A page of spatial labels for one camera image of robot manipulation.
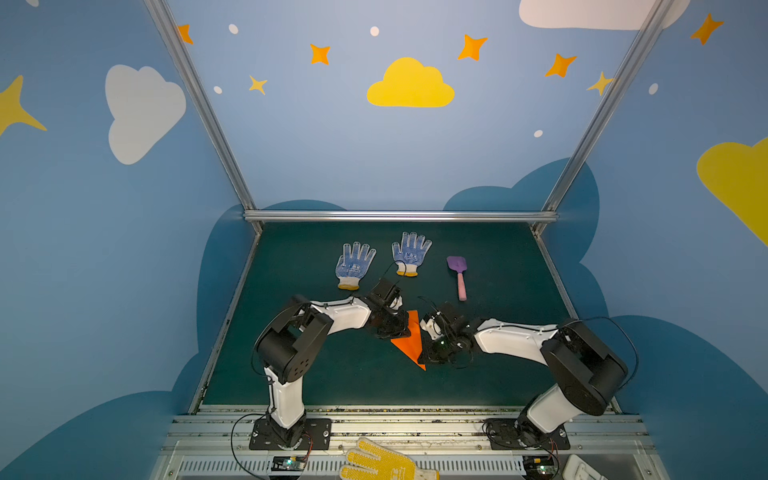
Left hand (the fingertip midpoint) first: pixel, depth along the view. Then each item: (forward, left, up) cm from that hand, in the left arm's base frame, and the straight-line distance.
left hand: (414, 334), depth 90 cm
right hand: (-7, -1, -2) cm, 7 cm away
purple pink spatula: (+28, -18, 0) cm, 33 cm away
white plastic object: (-33, -37, -1) cm, 49 cm away
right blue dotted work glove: (+35, -1, -3) cm, 35 cm away
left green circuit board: (-32, +32, -4) cm, 46 cm away
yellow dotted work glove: (-33, +7, -2) cm, 34 cm away
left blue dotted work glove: (+27, +22, -2) cm, 35 cm away
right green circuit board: (-32, -30, -3) cm, 44 cm away
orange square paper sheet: (-3, +1, -2) cm, 4 cm away
